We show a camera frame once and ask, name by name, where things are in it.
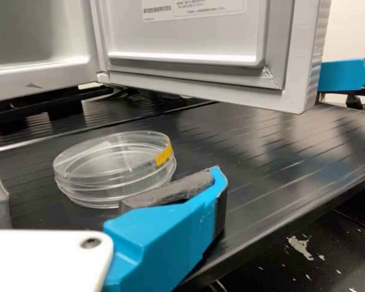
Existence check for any incubator door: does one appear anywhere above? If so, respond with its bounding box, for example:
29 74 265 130
89 0 331 116

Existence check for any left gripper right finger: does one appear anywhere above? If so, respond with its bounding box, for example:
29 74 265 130
102 165 229 292

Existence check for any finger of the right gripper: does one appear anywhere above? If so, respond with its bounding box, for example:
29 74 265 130
317 57 365 94

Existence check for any white incubator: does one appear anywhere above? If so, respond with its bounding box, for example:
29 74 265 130
0 0 100 104

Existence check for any black tray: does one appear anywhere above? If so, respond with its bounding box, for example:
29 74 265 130
182 203 365 292

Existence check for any petri dish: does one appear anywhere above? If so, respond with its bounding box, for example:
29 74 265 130
52 130 177 209

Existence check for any black platform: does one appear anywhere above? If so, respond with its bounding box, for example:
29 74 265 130
0 84 217 137
0 102 365 285

